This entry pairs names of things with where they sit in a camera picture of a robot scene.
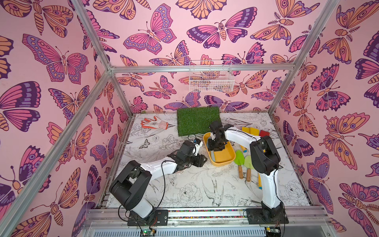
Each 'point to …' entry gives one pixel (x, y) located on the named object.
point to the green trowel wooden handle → (240, 172)
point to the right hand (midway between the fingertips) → (207, 150)
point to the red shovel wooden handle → (263, 133)
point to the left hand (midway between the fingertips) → (205, 157)
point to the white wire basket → (212, 75)
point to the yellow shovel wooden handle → (246, 130)
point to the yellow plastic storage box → (222, 157)
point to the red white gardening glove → (155, 124)
